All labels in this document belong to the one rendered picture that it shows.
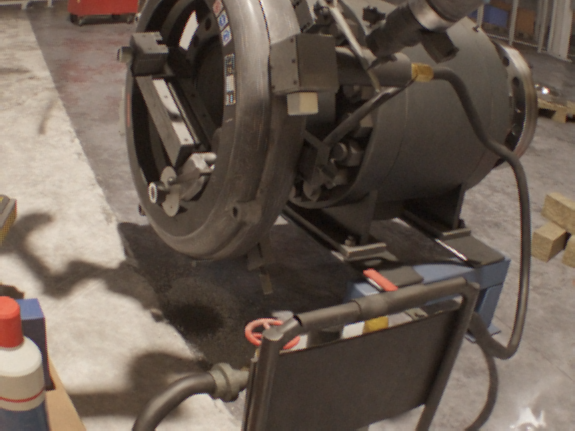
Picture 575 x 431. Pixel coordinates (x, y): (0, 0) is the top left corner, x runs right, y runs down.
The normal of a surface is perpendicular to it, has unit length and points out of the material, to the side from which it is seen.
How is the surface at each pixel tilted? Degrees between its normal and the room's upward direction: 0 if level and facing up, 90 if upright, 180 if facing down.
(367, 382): 90
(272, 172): 98
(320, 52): 67
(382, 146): 98
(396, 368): 90
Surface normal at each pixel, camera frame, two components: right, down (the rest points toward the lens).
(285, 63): -0.83, 0.08
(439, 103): 0.55, 0.18
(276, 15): 0.49, -0.29
